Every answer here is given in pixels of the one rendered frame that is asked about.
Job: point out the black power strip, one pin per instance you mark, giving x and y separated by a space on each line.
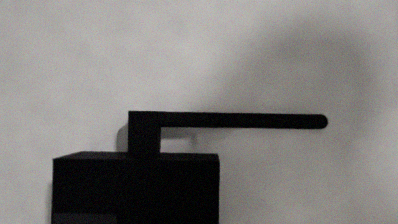
147 186

